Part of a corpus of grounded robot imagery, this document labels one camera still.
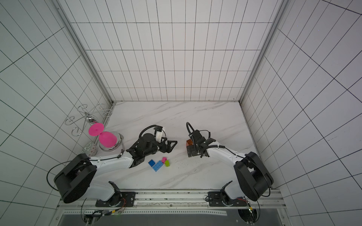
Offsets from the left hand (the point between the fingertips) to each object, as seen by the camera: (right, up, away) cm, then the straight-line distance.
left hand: (170, 142), depth 84 cm
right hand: (+16, -4, +6) cm, 18 cm away
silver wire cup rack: (-43, +15, -10) cm, 47 cm away
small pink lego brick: (-4, -11, +1) cm, 12 cm away
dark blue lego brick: (-12, -12, -1) cm, 17 cm away
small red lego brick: (+10, -2, +1) cm, 11 cm away
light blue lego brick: (-8, -14, -1) cm, 16 cm away
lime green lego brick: (-2, -13, 0) cm, 13 cm away
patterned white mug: (-51, -5, +2) cm, 51 cm away
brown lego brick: (+12, 0, +1) cm, 12 cm away
